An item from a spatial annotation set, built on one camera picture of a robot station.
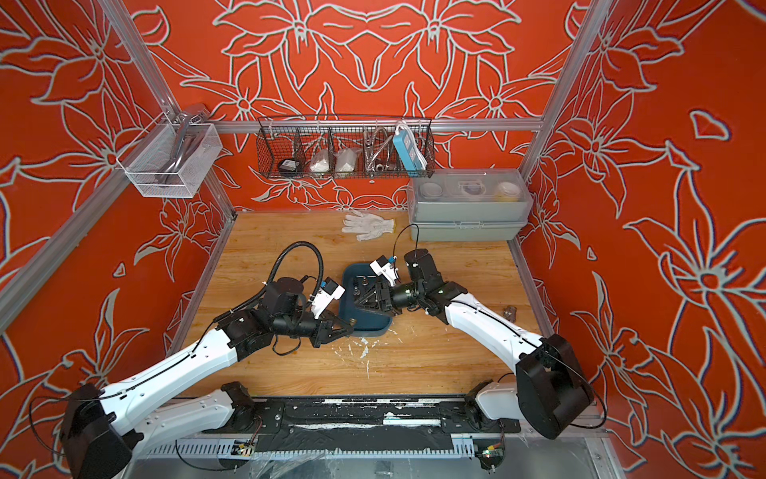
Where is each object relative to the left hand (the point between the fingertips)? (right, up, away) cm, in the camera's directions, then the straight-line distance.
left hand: (351, 328), depth 70 cm
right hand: (+1, +4, 0) cm, 5 cm away
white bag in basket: (-12, +46, +21) cm, 52 cm away
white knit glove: (+1, +26, +44) cm, 51 cm away
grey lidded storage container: (+39, +33, +30) cm, 60 cm away
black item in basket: (-23, +45, +25) cm, 57 cm away
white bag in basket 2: (-4, +47, +24) cm, 53 cm away
